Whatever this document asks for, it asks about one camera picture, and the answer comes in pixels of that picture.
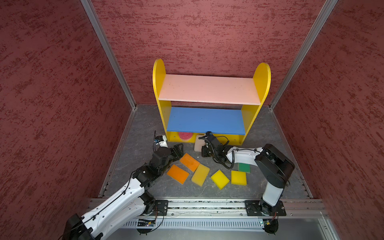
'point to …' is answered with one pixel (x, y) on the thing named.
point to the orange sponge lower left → (178, 174)
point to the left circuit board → (144, 222)
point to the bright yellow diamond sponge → (220, 179)
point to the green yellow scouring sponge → (244, 167)
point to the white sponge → (199, 143)
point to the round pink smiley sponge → (185, 135)
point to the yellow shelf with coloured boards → (191, 105)
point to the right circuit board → (270, 224)
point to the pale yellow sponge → (200, 175)
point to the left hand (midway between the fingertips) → (179, 149)
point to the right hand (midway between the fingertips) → (201, 151)
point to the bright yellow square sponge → (238, 177)
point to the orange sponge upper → (190, 162)
